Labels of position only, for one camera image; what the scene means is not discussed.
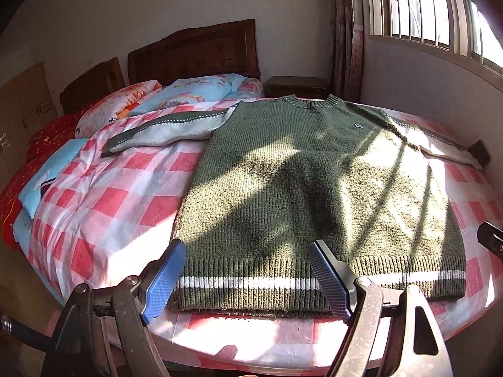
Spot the green knitted sweater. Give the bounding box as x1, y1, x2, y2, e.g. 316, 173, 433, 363
102, 96, 467, 317

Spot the pink checkered bed cover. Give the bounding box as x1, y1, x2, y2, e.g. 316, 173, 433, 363
29, 102, 502, 371

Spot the light blue blanket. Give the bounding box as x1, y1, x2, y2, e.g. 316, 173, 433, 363
11, 137, 91, 256

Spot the red bedding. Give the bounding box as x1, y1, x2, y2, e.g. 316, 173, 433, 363
1, 103, 94, 252

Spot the orange floral pillow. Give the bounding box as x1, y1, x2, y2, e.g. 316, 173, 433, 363
75, 80, 162, 139

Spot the floral pink curtain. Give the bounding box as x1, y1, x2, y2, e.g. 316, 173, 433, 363
331, 0, 364, 102

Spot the light blue floral pillow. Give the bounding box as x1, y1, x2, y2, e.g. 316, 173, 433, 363
129, 73, 264, 116

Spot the dark wooden nightstand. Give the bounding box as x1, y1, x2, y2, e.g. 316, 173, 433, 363
265, 76, 329, 100

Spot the dark wooden headboard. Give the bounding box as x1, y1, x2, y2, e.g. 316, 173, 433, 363
127, 19, 261, 86
60, 57, 125, 115

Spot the barred window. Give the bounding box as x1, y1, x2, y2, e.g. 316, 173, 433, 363
369, 0, 502, 76

